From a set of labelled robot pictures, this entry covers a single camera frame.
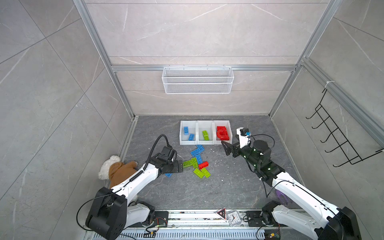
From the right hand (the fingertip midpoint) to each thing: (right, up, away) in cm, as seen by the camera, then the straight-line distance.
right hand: (229, 137), depth 77 cm
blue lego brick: (-24, +3, +29) cm, 38 cm away
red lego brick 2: (+2, +4, +30) cm, 31 cm away
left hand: (-30, -16, +10) cm, 35 cm away
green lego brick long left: (-19, -17, +16) cm, 30 cm away
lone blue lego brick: (-34, -23, +11) cm, 42 cm away
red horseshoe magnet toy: (+1, +1, +27) cm, 27 cm away
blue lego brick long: (-17, -11, +21) cm, 29 cm away
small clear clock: (+2, -40, -4) cm, 41 cm away
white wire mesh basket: (-16, +38, +23) cm, 47 cm away
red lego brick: (-13, -19, +15) cm, 27 cm away
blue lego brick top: (-14, -8, +21) cm, 27 cm away
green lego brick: (-10, 0, +29) cm, 31 cm away
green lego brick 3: (-12, -22, +12) cm, 28 cm away
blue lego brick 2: (-15, -15, +19) cm, 29 cm away
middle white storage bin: (-10, +7, +34) cm, 36 cm away
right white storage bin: (+2, +8, +31) cm, 32 cm away
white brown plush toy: (-62, -19, +5) cm, 65 cm away
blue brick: (-21, -2, +27) cm, 34 cm away
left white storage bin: (-26, -3, +28) cm, 39 cm away
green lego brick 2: (-15, -22, +11) cm, 29 cm away
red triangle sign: (-4, -39, -2) cm, 39 cm away
